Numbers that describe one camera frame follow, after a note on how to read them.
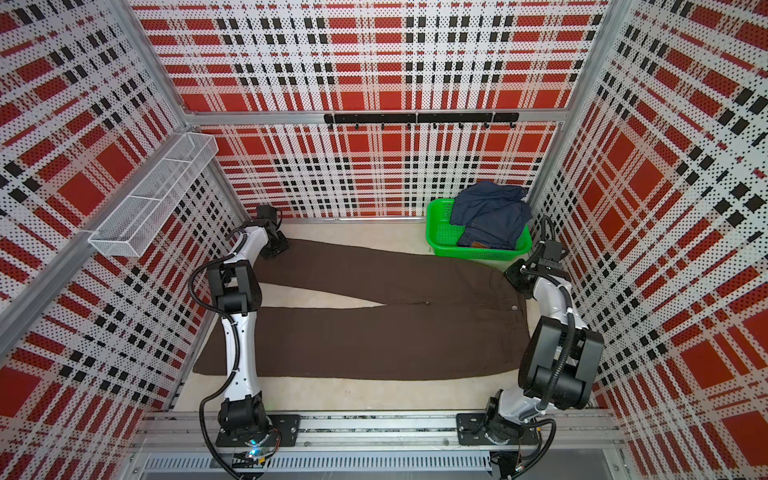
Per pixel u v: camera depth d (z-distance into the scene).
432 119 0.89
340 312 0.98
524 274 0.66
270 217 0.95
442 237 1.15
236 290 0.68
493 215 1.11
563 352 0.41
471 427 0.73
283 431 0.74
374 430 0.75
